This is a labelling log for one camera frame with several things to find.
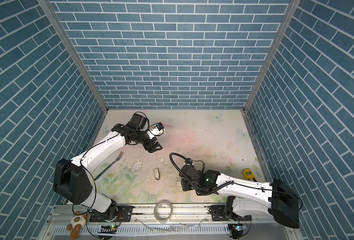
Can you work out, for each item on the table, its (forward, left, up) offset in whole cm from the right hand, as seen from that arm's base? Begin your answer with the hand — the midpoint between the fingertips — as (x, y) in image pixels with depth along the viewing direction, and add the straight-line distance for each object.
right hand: (180, 182), depth 78 cm
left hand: (+18, +14, +9) cm, 24 cm away
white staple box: (+1, +1, -5) cm, 5 cm away
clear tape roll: (-17, +7, -3) cm, 19 cm away
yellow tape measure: (+10, -39, -7) cm, 41 cm away
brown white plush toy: (-22, +47, -2) cm, 52 cm away
